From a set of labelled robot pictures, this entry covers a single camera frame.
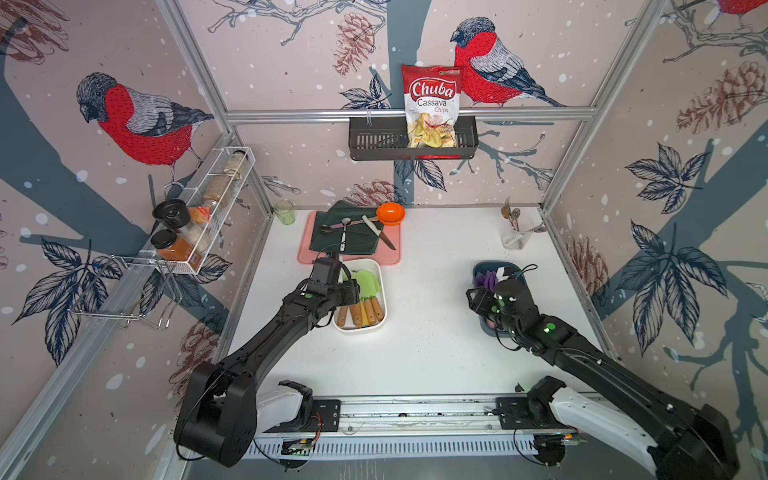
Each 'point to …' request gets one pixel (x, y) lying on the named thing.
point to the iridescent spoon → (327, 228)
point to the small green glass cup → (284, 209)
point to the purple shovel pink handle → (487, 280)
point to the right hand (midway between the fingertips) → (470, 292)
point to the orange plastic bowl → (391, 214)
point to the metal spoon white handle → (342, 244)
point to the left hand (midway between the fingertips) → (356, 282)
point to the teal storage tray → (512, 270)
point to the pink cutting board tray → (382, 251)
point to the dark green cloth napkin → (342, 229)
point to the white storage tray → (377, 266)
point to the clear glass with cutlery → (513, 238)
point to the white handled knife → (377, 230)
